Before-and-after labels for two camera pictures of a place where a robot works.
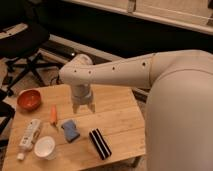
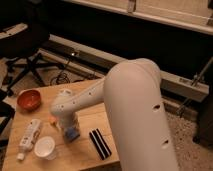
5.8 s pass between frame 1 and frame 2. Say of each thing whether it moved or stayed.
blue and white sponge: stayed
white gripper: moved
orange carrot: stayed
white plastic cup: stayed
